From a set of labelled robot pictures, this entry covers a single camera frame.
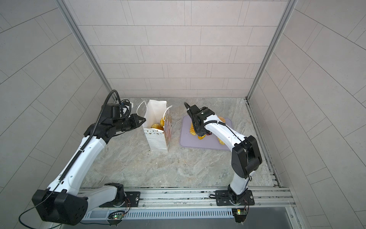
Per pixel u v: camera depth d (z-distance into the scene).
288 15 0.74
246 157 0.47
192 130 0.94
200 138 0.93
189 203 0.71
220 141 0.89
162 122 0.90
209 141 0.92
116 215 0.64
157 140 0.77
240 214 0.68
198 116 0.59
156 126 0.89
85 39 0.84
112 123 0.55
